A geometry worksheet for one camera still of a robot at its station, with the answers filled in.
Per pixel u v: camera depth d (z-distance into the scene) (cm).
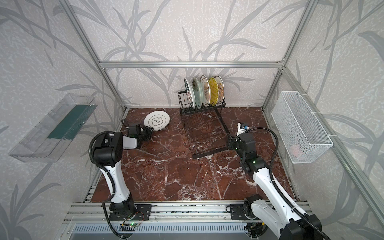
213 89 89
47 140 64
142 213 72
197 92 88
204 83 91
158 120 112
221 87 85
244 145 57
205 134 105
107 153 56
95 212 75
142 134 91
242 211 74
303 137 61
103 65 94
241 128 69
